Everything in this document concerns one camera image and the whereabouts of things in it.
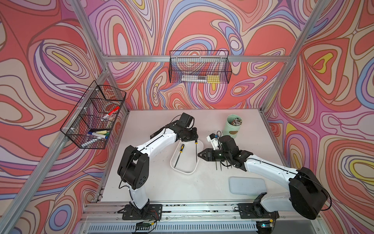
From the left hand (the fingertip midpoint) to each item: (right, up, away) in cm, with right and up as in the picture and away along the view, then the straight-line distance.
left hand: (199, 136), depth 86 cm
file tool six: (-12, -11, +9) cm, 19 cm away
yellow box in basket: (+9, +36, +4) cm, 37 cm away
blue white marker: (-51, +2, -17) cm, 53 cm away
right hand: (0, -12, -6) cm, 14 cm away
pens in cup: (+23, +9, +2) cm, 25 cm away
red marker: (-45, +15, -11) cm, 49 cm away
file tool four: (+7, -12, -13) cm, 19 cm away
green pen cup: (+22, +3, +9) cm, 24 cm away
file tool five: (-2, -4, -1) cm, 4 cm away
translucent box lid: (+27, -27, -6) cm, 38 cm away
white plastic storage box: (-9, -16, +7) cm, 20 cm away
